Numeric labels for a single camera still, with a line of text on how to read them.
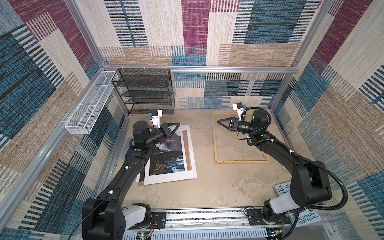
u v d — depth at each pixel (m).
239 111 0.74
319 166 0.43
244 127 0.71
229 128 0.71
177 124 0.73
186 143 1.02
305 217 0.71
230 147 1.00
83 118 0.71
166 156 0.95
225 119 0.74
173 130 0.72
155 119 0.69
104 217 0.39
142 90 1.10
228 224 0.73
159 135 0.67
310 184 0.44
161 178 0.90
